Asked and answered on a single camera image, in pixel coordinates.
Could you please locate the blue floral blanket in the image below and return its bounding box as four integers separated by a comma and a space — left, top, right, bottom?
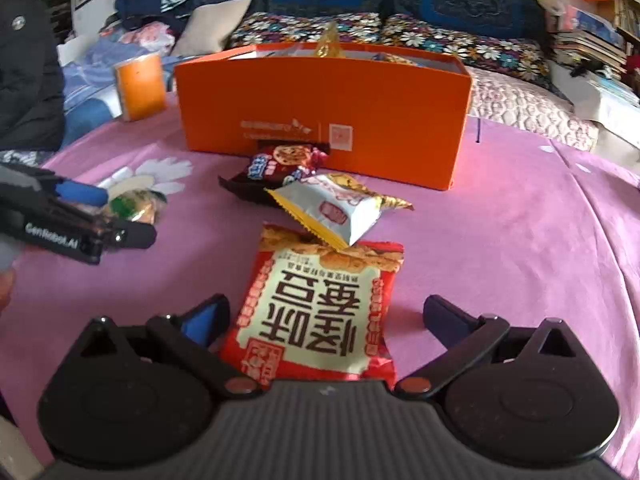
59, 25, 177, 112

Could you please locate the beige quilted sofa cover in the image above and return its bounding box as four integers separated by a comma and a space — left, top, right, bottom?
465, 66, 601, 154

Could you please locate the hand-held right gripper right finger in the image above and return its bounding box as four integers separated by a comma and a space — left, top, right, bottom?
394, 295, 576, 400

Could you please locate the green label biscuit packet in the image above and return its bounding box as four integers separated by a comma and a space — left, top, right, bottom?
106, 187, 169, 226

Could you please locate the dark jacket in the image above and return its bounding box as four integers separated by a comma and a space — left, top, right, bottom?
0, 0, 67, 152

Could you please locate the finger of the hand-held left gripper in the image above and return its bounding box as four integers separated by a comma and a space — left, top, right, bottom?
94, 219, 157, 252
30, 169, 108, 207

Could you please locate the stack of books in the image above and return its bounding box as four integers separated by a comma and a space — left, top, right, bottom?
550, 5, 631, 77

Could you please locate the orange cardboard box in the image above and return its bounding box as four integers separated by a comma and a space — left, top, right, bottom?
173, 42, 472, 192

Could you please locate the wooden bookshelf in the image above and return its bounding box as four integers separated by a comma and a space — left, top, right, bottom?
612, 0, 640, 56

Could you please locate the yellow clear cake packet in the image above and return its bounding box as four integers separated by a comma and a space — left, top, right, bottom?
313, 22, 347, 59

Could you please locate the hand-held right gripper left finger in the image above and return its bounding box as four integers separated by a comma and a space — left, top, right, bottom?
80, 294, 263, 400

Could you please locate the orange cylindrical canister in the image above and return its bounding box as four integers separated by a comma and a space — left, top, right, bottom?
114, 54, 167, 122

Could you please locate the white paper box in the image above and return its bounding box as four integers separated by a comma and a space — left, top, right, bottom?
570, 67, 640, 150

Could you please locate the floral pattern pillow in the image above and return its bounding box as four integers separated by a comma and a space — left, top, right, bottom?
382, 14, 554, 94
230, 11, 384, 49

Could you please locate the red and cream snack packet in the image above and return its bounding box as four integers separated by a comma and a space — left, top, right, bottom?
219, 224, 405, 389

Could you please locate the beige cushion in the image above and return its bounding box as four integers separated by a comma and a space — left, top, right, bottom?
170, 0, 253, 58

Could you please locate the dark red cookie packet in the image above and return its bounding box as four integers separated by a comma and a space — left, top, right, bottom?
218, 142, 332, 206

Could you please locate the white and yellow snack packet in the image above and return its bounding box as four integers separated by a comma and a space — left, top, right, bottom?
264, 173, 415, 252

